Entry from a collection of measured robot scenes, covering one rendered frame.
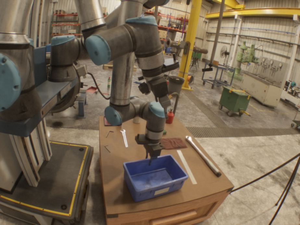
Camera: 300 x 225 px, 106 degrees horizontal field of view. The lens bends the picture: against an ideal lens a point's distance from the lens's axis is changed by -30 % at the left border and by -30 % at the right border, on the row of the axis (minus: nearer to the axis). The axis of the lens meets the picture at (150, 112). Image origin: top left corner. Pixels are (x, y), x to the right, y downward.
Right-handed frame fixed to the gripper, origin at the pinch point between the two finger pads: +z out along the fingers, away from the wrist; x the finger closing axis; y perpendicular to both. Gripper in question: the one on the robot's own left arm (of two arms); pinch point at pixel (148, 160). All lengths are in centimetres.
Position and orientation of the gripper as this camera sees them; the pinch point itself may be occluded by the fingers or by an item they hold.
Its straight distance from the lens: 92.8
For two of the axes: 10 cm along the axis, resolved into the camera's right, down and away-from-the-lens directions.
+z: -1.6, 8.9, 4.2
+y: 9.0, -0.5, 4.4
